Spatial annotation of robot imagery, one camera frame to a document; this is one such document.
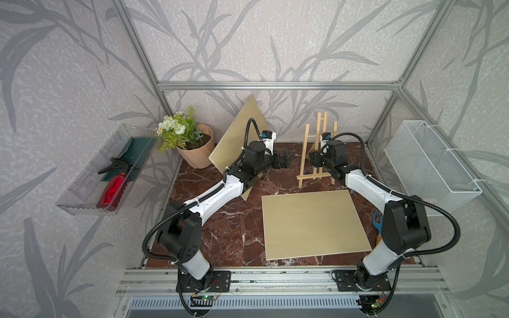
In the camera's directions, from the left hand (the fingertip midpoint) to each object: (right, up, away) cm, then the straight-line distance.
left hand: (287, 153), depth 79 cm
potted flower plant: (-46, +7, +20) cm, 50 cm away
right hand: (+15, +1, +13) cm, 19 cm away
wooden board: (-23, +5, +3) cm, 23 cm away
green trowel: (-57, -1, -8) cm, 57 cm away
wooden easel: (+15, +10, +7) cm, 20 cm away
